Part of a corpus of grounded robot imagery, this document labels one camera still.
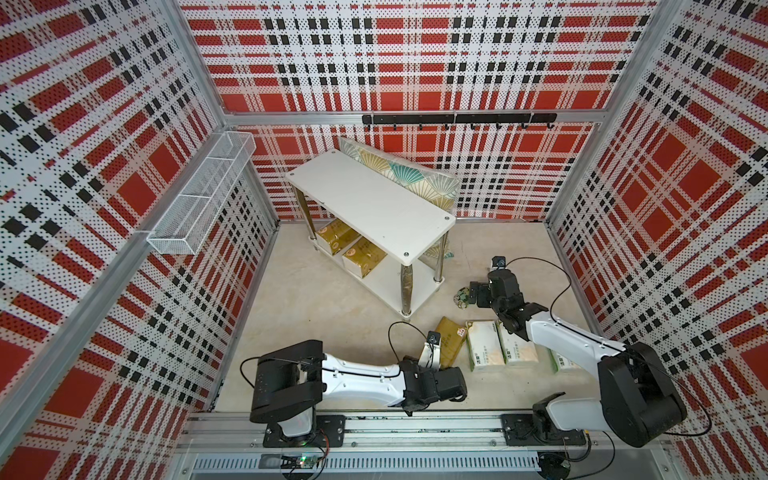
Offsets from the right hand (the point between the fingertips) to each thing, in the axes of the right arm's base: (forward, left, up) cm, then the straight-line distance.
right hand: (490, 284), depth 90 cm
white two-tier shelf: (+1, +33, +24) cm, 41 cm away
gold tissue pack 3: (-15, +13, -3) cm, 20 cm away
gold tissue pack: (+17, +49, +4) cm, 53 cm away
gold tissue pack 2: (+8, +40, +4) cm, 41 cm away
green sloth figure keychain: (-1, +7, -7) cm, 11 cm away
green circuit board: (-44, +52, -7) cm, 69 cm away
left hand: (-23, +17, -6) cm, 29 cm away
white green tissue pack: (-17, +4, -5) cm, 18 cm away
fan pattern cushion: (+15, +17, +25) cm, 34 cm away
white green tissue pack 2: (-18, -4, -4) cm, 19 cm away
